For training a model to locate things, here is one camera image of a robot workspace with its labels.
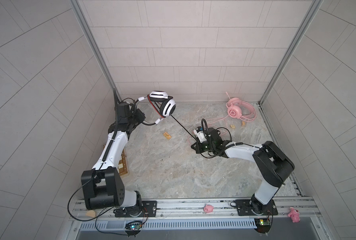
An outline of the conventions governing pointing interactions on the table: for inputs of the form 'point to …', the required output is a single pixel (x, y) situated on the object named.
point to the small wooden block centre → (167, 135)
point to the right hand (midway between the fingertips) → (190, 147)
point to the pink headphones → (237, 108)
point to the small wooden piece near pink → (232, 126)
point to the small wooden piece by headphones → (243, 123)
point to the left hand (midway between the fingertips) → (147, 109)
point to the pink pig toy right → (294, 215)
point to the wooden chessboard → (123, 165)
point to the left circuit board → (133, 225)
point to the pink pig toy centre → (208, 208)
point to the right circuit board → (263, 225)
